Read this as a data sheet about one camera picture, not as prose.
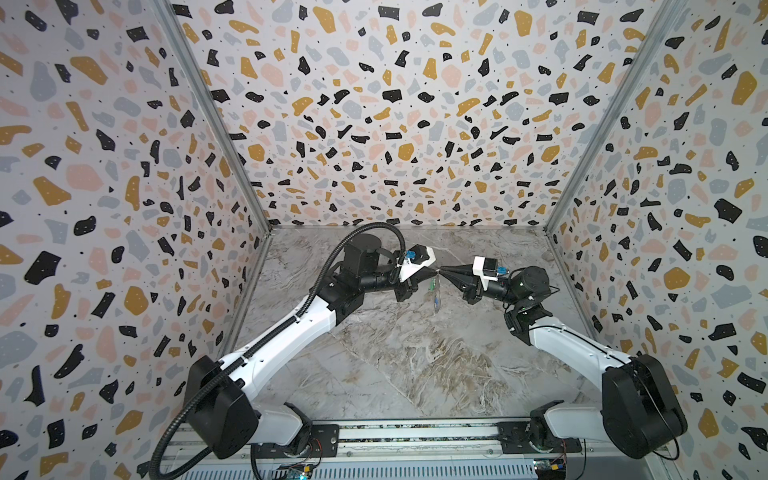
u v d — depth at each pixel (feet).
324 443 2.40
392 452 2.40
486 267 1.93
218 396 1.25
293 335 1.53
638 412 1.40
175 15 2.31
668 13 2.35
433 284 2.30
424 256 1.88
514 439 2.41
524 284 1.96
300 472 2.30
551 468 2.35
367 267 1.85
